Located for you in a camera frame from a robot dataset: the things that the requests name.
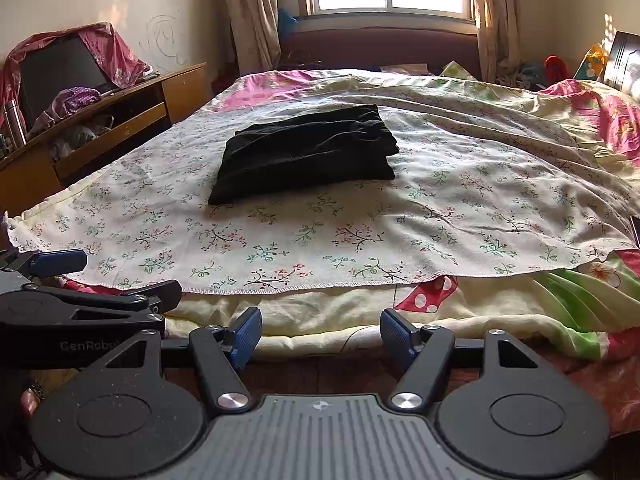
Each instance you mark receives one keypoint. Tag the black smartphone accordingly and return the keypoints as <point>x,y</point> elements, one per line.
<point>636,232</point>

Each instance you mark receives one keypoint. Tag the wooden cabinet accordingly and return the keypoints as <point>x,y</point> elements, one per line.
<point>185,90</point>

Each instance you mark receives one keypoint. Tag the black pants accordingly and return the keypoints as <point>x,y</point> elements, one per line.
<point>300,155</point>

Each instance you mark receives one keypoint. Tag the yellow printed packet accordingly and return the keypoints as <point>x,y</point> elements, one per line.
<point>590,62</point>

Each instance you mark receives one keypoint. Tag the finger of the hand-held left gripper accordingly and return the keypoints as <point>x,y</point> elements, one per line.
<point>140,300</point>
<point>60,261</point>

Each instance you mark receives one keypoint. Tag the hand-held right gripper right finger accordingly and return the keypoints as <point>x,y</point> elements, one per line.
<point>397,337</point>

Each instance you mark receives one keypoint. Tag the beige curtain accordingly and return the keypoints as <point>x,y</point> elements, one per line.
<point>250,20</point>
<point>495,20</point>

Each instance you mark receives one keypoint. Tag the blue plastic bag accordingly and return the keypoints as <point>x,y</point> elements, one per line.
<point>287,22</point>

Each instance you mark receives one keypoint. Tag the green printed packet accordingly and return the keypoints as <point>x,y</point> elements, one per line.
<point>457,70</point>

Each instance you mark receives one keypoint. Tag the grey cloth bundle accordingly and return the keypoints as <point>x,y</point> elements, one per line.
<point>80,137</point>

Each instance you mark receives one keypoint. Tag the dark wooden headboard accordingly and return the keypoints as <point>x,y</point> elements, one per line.
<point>625,60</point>

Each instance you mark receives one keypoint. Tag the white floral bed sheet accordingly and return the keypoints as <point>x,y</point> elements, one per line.
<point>350,220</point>

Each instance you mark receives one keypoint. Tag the pile of clothes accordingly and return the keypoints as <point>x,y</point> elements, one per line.
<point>520,72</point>

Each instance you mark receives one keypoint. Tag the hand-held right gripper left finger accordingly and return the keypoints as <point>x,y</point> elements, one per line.
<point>247,337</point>

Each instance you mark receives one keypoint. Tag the pink cartoon quilt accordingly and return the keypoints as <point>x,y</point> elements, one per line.
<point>550,305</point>

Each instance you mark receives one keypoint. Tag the person's left forearm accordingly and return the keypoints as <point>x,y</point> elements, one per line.
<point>30,402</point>

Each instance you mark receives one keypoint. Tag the steel thermos flask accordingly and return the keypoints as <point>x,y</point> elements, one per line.
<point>14,122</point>

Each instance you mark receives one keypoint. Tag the purple cloth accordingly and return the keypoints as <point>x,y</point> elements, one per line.
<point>70,102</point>

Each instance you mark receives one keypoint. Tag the pink floral cloth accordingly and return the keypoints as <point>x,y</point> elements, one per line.
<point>120,60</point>

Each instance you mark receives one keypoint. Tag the black television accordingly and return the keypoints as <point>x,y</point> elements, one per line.
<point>60,70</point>

